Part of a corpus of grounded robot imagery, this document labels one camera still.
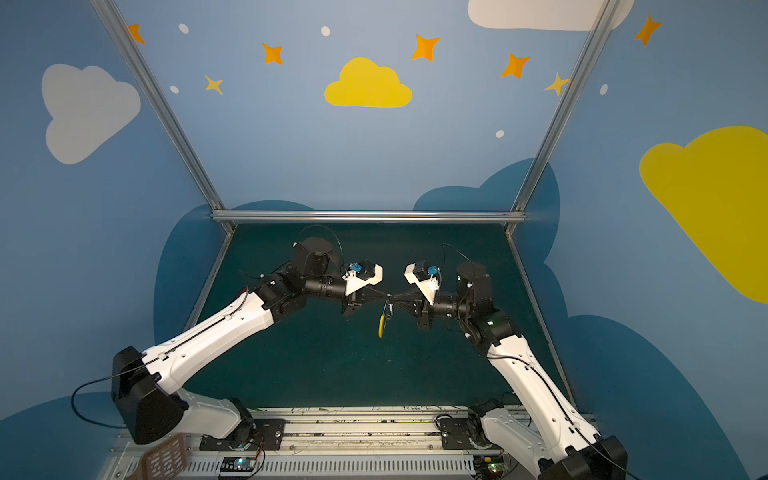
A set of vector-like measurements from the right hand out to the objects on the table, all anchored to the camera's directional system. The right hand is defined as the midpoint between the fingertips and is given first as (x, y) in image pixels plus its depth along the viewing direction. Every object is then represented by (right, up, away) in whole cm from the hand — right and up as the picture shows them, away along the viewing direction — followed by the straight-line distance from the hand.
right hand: (397, 295), depth 69 cm
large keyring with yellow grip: (-3, -5, -1) cm, 6 cm away
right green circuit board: (+23, -42, +3) cm, 48 cm away
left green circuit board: (-38, -41, +2) cm, 56 cm away
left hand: (-2, +1, -2) cm, 3 cm away
